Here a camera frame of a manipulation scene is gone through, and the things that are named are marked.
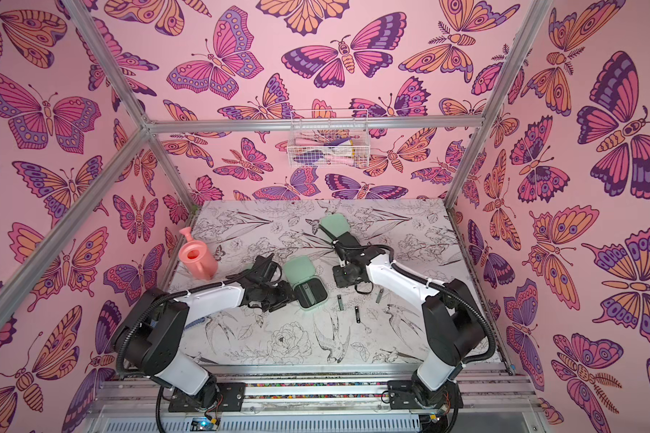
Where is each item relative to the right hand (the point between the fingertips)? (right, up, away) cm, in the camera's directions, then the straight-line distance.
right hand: (343, 275), depth 89 cm
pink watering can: (-48, +6, +1) cm, 49 cm away
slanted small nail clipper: (-1, -10, +3) cm, 10 cm away
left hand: (-16, -8, +2) cm, 18 cm away
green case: (-11, -6, +4) cm, 13 cm away
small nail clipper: (+13, -8, +3) cm, 15 cm away
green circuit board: (-38, -37, -17) cm, 56 cm away
